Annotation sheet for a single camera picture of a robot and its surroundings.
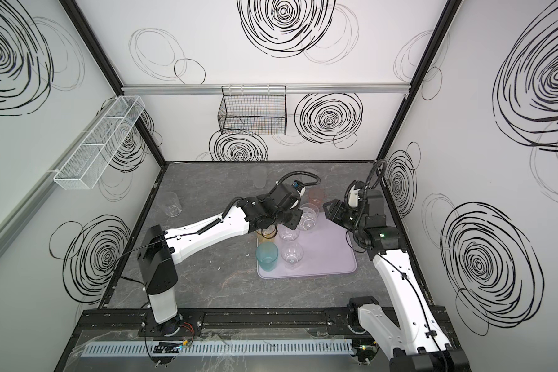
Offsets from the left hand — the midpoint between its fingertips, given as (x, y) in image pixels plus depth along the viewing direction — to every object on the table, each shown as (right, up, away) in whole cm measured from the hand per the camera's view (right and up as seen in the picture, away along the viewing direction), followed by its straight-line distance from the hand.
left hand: (302, 213), depth 79 cm
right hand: (+7, +2, -5) cm, 9 cm away
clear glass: (-57, +1, +23) cm, 61 cm away
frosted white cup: (-18, +14, +37) cm, 44 cm away
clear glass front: (-3, -17, +8) cm, 19 cm away
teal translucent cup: (-13, -15, +4) cm, 20 cm away
